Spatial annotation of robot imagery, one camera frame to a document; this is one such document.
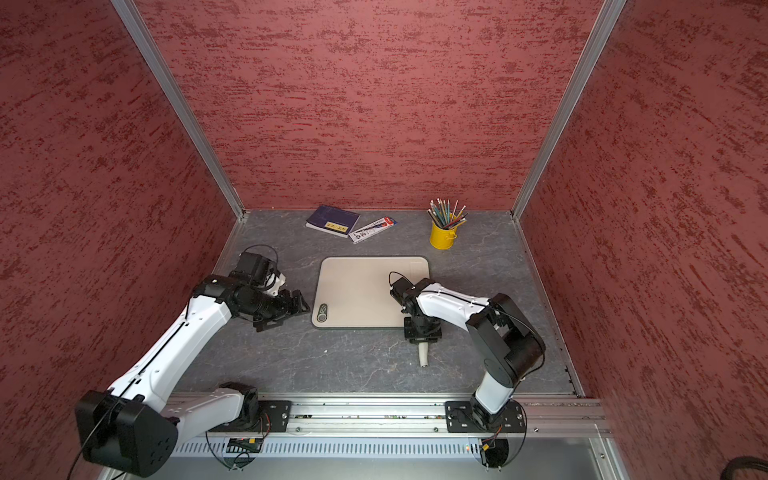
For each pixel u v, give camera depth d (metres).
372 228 1.14
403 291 0.76
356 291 1.00
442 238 1.05
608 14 0.71
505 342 0.46
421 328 0.75
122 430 0.37
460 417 0.74
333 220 1.18
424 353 0.83
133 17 0.71
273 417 0.74
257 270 0.63
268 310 0.66
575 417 0.77
